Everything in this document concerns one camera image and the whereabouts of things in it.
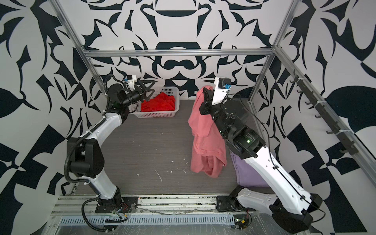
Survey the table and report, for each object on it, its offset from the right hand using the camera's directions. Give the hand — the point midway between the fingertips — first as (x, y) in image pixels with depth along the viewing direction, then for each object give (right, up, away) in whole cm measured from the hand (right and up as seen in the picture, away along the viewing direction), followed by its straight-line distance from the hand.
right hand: (205, 88), depth 55 cm
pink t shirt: (+3, -26, +12) cm, 29 cm away
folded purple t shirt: (+25, -42, +24) cm, 55 cm away
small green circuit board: (+19, -61, +16) cm, 65 cm away
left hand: (-23, +7, +21) cm, 32 cm away
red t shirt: (-27, 0, +59) cm, 65 cm away
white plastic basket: (-19, +9, +60) cm, 63 cm away
